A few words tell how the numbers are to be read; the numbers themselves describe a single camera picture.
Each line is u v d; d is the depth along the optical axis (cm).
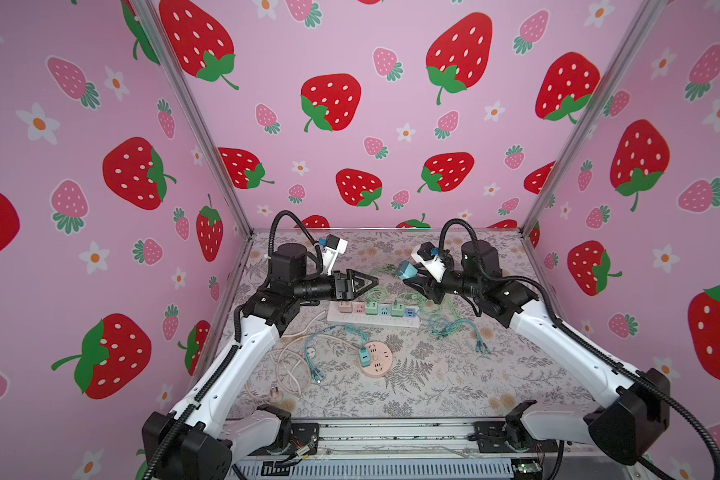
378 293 101
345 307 92
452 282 64
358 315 93
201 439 37
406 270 72
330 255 64
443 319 95
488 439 73
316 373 84
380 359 85
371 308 90
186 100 82
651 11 68
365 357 81
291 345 90
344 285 60
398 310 90
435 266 63
